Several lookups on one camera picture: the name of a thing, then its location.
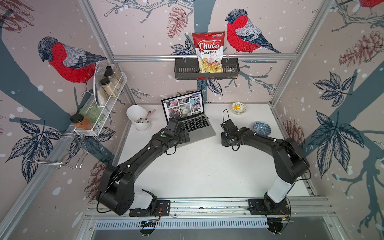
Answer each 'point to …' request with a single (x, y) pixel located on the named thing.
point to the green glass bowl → (91, 111)
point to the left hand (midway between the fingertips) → (184, 133)
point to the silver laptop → (188, 108)
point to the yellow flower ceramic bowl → (238, 108)
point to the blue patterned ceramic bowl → (262, 128)
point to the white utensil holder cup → (139, 117)
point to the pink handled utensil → (151, 114)
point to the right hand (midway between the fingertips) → (225, 139)
